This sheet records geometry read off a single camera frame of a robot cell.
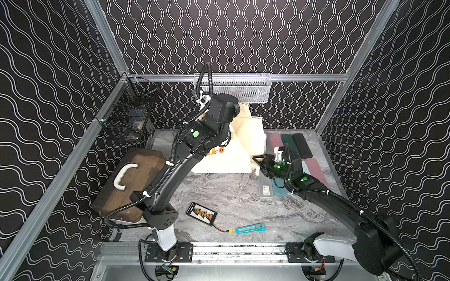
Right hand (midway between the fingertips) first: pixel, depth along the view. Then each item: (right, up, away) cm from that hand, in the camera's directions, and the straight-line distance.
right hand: (253, 158), depth 80 cm
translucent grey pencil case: (+8, -15, +13) cm, 22 cm away
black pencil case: (+37, +4, +32) cm, 49 cm away
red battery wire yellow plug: (-11, -33, 0) cm, 35 cm away
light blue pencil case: (+33, -6, +20) cm, 39 cm away
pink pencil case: (+39, -9, +21) cm, 45 cm away
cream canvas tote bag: (-2, +8, +6) cm, 11 cm away
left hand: (-13, +22, -18) cm, 31 cm away
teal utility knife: (-1, -32, +2) cm, 32 cm away
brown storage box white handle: (-52, -6, -1) cm, 53 cm away
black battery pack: (-24, -26, +4) cm, 36 cm away
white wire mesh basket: (+1, +40, +23) cm, 46 cm away
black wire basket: (-63, +22, +13) cm, 68 cm away
